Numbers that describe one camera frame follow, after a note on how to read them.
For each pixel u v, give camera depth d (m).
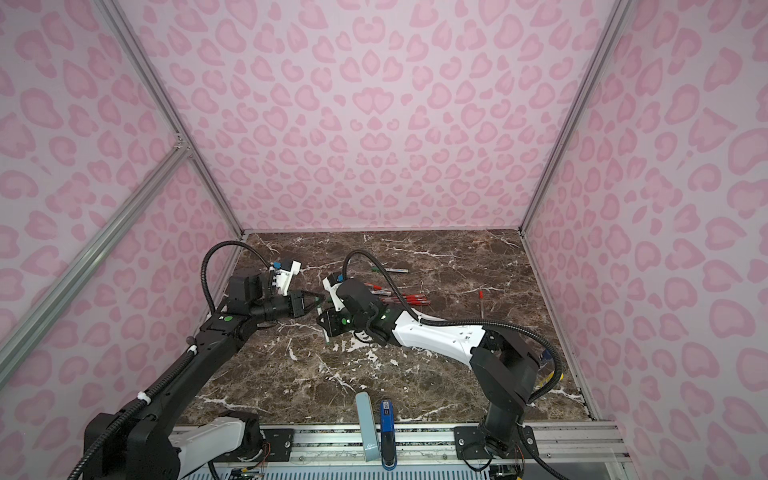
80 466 0.35
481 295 1.01
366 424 0.74
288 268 0.72
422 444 0.75
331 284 0.72
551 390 0.46
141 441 0.39
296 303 0.70
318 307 0.77
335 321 0.69
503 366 0.44
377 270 1.07
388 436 0.72
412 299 1.00
